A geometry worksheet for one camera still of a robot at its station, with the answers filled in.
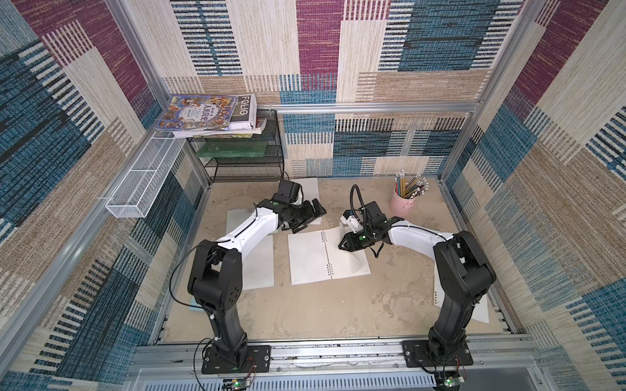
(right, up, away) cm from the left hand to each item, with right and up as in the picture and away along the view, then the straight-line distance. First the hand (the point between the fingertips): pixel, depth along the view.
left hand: (315, 215), depth 89 cm
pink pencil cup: (+36, +3, +13) cm, 38 cm away
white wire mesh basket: (-52, +7, -18) cm, 55 cm away
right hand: (+10, -11, +4) cm, 15 cm away
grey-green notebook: (0, -16, +7) cm, 17 cm away
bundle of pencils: (+39, +11, +7) cm, 41 cm away
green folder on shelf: (-33, +26, +9) cm, 43 cm away
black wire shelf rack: (-23, +21, +30) cm, 43 cm away
